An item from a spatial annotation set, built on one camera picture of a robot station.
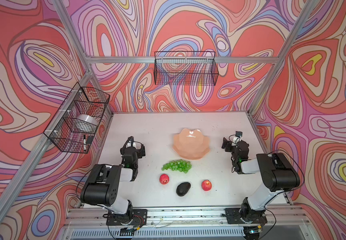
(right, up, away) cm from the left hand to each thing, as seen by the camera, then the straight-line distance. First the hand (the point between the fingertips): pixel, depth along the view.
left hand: (135, 144), depth 93 cm
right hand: (+63, +2, +3) cm, 63 cm away
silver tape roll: (-17, +13, -24) cm, 33 cm away
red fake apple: (+19, -18, -11) cm, 29 cm away
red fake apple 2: (+43, -21, -13) cm, 49 cm away
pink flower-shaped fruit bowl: (+37, -1, +8) cm, 38 cm away
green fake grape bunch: (+28, -12, -7) cm, 31 cm away
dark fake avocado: (+30, -24, -12) cm, 40 cm away
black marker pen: (-19, +3, -22) cm, 29 cm away
